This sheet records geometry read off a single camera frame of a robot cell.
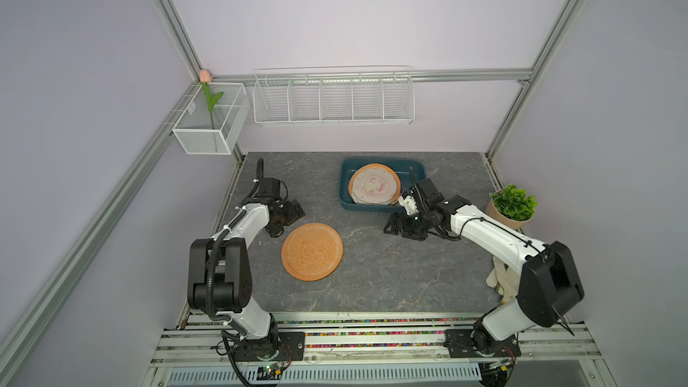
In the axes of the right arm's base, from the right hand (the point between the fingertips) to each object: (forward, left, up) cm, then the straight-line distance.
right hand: (392, 230), depth 84 cm
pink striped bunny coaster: (+24, +4, -8) cm, 25 cm away
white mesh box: (+19, +56, +25) cm, 64 cm away
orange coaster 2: (-2, +27, -11) cm, 29 cm away
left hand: (+7, +33, -4) cm, 34 cm away
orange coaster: (+35, +5, -8) cm, 36 cm away
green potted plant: (+7, -40, +3) cm, 41 cm away
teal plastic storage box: (+33, -8, -5) cm, 34 cm away
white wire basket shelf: (+44, +19, +20) cm, 52 cm away
